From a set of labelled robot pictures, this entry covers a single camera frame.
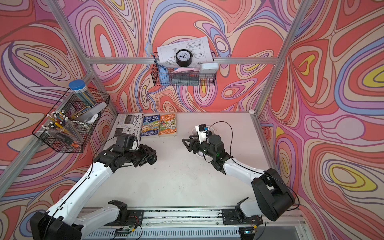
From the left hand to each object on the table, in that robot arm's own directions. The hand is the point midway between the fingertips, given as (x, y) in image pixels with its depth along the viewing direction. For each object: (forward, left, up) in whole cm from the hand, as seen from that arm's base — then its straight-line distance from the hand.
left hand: (155, 153), depth 77 cm
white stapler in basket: (+12, +31, +16) cm, 37 cm away
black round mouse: (-4, +1, 0) cm, 4 cm away
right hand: (+7, -16, +1) cm, 18 cm away
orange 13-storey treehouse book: (+32, -1, -15) cm, 35 cm away
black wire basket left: (+19, +44, +16) cm, 51 cm away
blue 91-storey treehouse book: (+32, +12, -15) cm, 37 cm away
